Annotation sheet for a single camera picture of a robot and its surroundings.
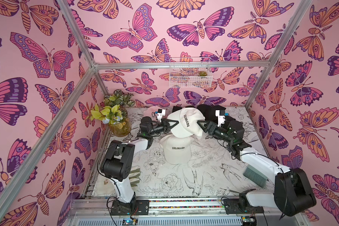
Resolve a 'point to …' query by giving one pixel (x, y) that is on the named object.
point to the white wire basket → (190, 72)
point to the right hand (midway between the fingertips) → (201, 122)
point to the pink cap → (150, 112)
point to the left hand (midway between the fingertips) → (180, 123)
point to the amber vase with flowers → (112, 112)
